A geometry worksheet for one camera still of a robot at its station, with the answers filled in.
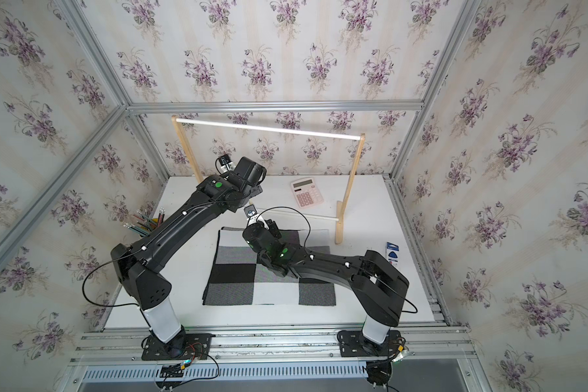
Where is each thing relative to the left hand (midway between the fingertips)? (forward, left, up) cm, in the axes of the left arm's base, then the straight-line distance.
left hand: (254, 190), depth 80 cm
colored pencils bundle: (-4, +41, -14) cm, 43 cm away
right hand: (-7, -2, -8) cm, 11 cm away
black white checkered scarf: (-20, +7, -26) cm, 33 cm away
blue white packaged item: (-11, -52, -25) cm, 58 cm away
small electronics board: (-46, +22, -29) cm, 59 cm away
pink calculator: (+20, -20, -24) cm, 37 cm away
